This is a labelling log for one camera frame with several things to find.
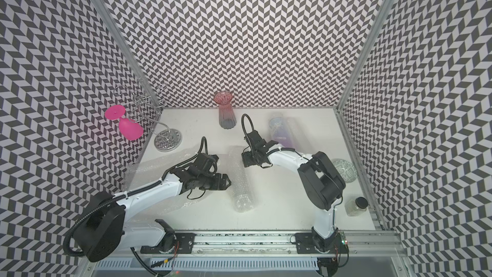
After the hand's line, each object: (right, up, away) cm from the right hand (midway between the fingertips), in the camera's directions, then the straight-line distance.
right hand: (250, 161), depth 92 cm
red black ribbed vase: (-13, +23, +10) cm, 28 cm away
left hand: (-12, -9, -8) cm, 17 cm away
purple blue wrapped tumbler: (+19, +13, +6) cm, 24 cm away
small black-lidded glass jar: (+42, -14, -18) cm, 48 cm away
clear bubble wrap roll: (-2, -11, -16) cm, 20 cm away
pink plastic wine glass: (-55, +16, -5) cm, 58 cm away
